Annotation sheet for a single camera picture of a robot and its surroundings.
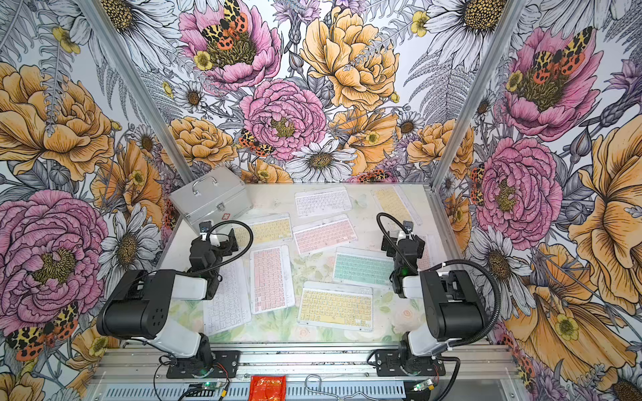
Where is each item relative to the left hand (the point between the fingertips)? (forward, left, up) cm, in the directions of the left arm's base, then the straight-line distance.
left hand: (221, 237), depth 94 cm
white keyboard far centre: (+24, -36, -7) cm, 44 cm away
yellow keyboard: (+24, -70, -8) cm, 75 cm away
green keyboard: (-9, -54, -8) cm, 55 cm away
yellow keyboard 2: (+8, -15, -8) cm, 18 cm away
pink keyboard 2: (-16, -20, -7) cm, 26 cm away
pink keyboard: (+6, -38, -8) cm, 39 cm away
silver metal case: (+14, +3, +7) cm, 16 cm away
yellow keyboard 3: (-23, -42, -7) cm, 49 cm away
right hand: (-1, -66, 0) cm, 66 cm away
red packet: (-46, -22, -7) cm, 51 cm away
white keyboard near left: (-22, -6, -8) cm, 25 cm away
